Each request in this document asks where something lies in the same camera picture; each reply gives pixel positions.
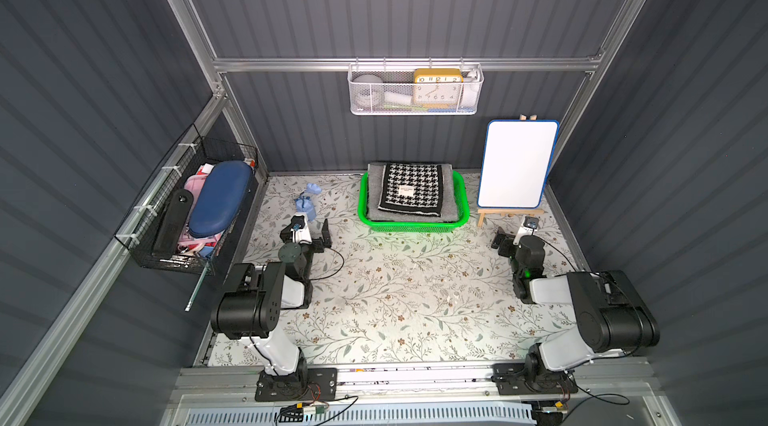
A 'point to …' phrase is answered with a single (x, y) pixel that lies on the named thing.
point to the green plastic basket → (462, 212)
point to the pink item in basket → (189, 239)
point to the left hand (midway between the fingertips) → (312, 220)
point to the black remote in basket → (173, 223)
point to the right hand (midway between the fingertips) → (523, 231)
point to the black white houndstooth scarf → (415, 188)
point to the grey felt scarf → (449, 199)
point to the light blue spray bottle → (305, 204)
